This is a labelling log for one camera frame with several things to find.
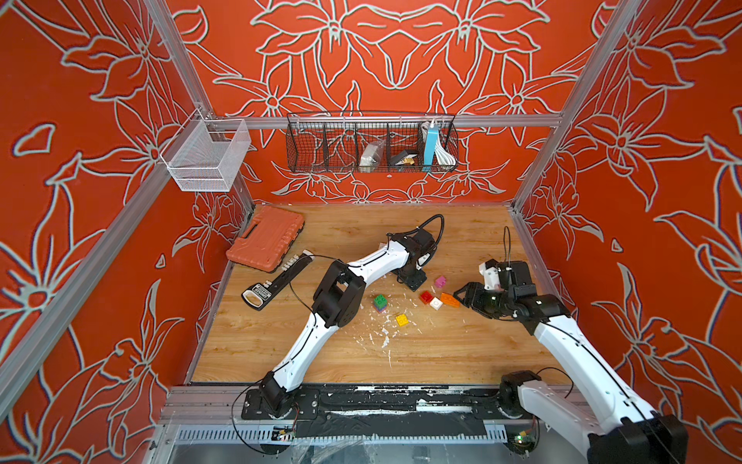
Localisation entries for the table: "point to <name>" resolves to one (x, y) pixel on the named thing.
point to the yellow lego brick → (402, 320)
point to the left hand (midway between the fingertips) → (410, 277)
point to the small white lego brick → (436, 303)
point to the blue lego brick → (381, 306)
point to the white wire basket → (204, 155)
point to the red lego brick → (426, 297)
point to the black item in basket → (404, 158)
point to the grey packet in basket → (371, 156)
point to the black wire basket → (333, 141)
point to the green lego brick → (380, 301)
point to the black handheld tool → (255, 295)
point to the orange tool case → (271, 235)
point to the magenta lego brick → (441, 281)
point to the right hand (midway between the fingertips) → (455, 296)
